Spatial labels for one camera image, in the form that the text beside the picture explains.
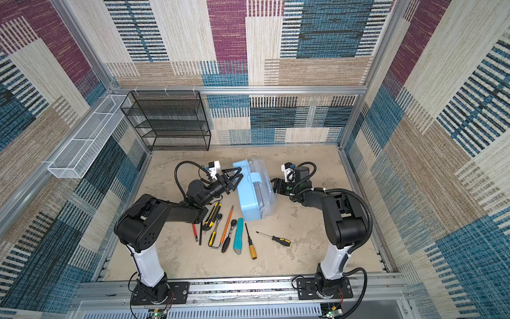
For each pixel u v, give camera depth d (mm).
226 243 847
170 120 1108
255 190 833
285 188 853
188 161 841
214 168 828
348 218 504
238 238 867
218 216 916
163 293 677
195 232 879
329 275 616
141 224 507
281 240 836
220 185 785
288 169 890
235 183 833
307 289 732
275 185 870
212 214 916
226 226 893
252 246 831
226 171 793
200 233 877
